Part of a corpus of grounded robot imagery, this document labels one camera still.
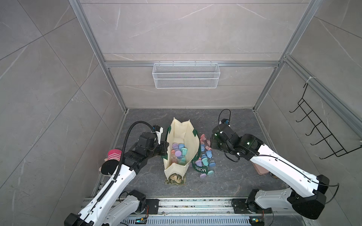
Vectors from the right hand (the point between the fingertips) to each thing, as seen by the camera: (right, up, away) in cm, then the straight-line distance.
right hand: (214, 140), depth 72 cm
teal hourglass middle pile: (-3, -15, +15) cm, 22 cm away
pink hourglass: (-23, -15, +16) cm, 31 cm away
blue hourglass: (-18, -7, +22) cm, 30 cm away
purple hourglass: (-20, -10, +15) cm, 27 cm away
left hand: (-24, -1, +2) cm, 24 cm away
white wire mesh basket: (-15, +43, +28) cm, 54 cm away
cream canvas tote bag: (-16, +2, +22) cm, 27 cm away
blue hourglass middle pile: (+1, -12, +18) cm, 22 cm away
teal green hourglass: (-17, -14, +13) cm, 26 cm away
